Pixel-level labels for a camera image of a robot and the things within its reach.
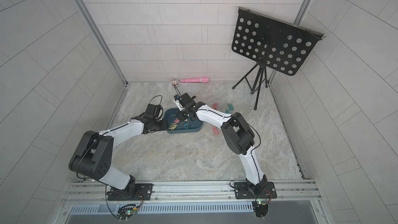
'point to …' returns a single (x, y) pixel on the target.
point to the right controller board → (260, 209)
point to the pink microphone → (204, 79)
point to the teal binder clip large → (186, 125)
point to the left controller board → (125, 211)
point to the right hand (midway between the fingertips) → (179, 114)
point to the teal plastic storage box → (171, 117)
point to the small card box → (173, 81)
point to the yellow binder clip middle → (172, 126)
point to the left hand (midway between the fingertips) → (169, 122)
